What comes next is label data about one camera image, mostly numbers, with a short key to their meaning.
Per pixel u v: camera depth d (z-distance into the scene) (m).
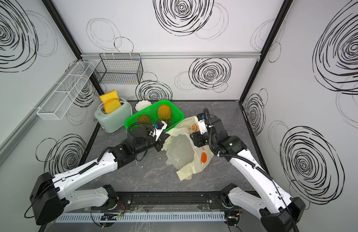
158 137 0.71
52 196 0.38
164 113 1.02
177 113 1.05
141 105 1.16
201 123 0.64
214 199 0.74
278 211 0.37
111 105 0.89
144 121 0.96
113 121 0.92
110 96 0.95
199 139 0.63
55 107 0.71
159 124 0.61
